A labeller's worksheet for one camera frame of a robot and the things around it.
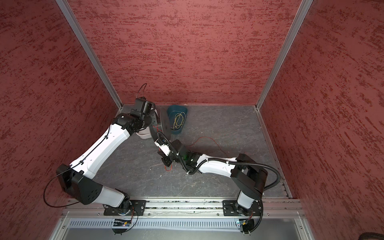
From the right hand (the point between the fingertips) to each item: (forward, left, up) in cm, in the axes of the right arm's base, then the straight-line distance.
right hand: (158, 155), depth 78 cm
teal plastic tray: (+44, -3, -10) cm, 45 cm away
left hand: (+16, +3, +11) cm, 19 cm away
